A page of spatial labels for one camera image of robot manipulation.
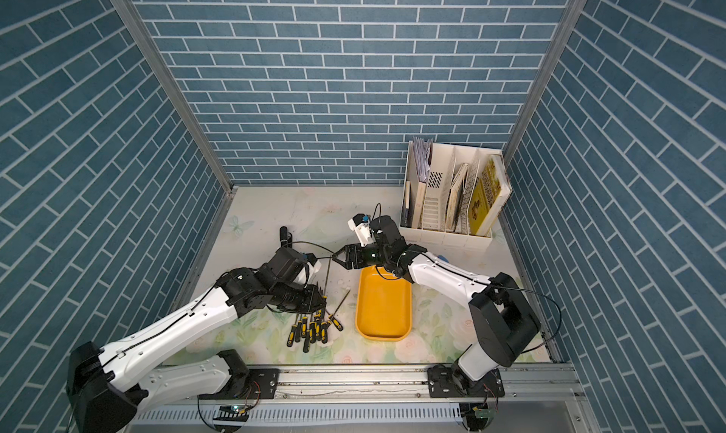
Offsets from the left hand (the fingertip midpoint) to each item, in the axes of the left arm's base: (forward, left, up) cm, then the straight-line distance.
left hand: (331, 308), depth 73 cm
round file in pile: (-1, +7, -14) cm, 15 cm away
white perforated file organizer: (+37, -38, +5) cm, 53 cm away
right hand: (+14, -2, +2) cm, 15 cm away
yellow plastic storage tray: (+5, -14, -11) cm, 18 cm away
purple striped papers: (+47, -27, +16) cm, 56 cm away
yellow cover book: (+36, -49, +9) cm, 61 cm away
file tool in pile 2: (-5, +8, -14) cm, 17 cm away
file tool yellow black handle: (+8, +2, +1) cm, 8 cm away
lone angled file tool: (+2, +1, -14) cm, 14 cm away
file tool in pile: (-4, +13, -14) cm, 19 cm away
